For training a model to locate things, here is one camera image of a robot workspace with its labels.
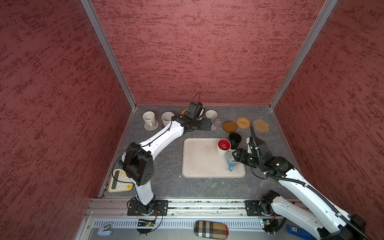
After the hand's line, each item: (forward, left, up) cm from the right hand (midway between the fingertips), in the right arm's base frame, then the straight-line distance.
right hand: (236, 158), depth 78 cm
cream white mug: (+32, +53, -3) cm, 62 cm away
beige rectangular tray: (+5, +19, -12) cm, 23 cm away
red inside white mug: (+13, +4, -11) cm, 18 cm away
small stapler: (-29, +65, -9) cm, 72 cm away
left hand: (+18, +17, +6) cm, 26 cm away
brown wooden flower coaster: (+31, -27, -14) cm, 44 cm away
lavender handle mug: (+38, +9, -7) cm, 39 cm away
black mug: (+17, -4, -8) cm, 19 cm away
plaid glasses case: (-30, +16, -8) cm, 35 cm away
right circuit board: (-27, -13, -15) cm, 34 cm away
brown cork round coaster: (+30, -3, -13) cm, 33 cm away
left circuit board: (-26, +49, -15) cm, 57 cm away
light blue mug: (-1, +2, -3) cm, 3 cm away
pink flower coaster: (+35, +5, -13) cm, 37 cm away
